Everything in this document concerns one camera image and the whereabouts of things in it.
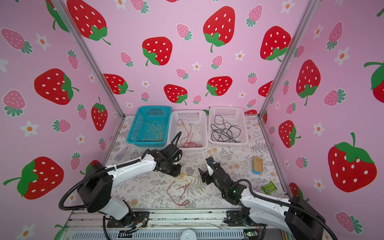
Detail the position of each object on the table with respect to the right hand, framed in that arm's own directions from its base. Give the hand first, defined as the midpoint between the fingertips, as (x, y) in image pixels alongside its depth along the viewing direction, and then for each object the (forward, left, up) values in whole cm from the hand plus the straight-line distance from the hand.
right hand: (204, 166), depth 81 cm
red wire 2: (+22, +16, -9) cm, 29 cm away
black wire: (+41, -11, -8) cm, 43 cm away
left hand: (-3, +14, -5) cm, 15 cm away
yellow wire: (+30, +39, -7) cm, 49 cm away
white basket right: (+40, -14, -10) cm, 44 cm away
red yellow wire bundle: (-3, +13, -9) cm, 16 cm away
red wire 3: (+19, +14, -8) cm, 25 cm away
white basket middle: (+38, +12, -9) cm, 40 cm away
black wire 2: (+41, -20, -10) cm, 47 cm away
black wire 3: (+37, -15, -9) cm, 41 cm away
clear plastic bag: (+6, +56, -9) cm, 57 cm away
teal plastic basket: (+32, +45, -8) cm, 56 cm away
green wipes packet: (-4, -38, -11) cm, 39 cm away
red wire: (-9, +12, -11) cm, 19 cm away
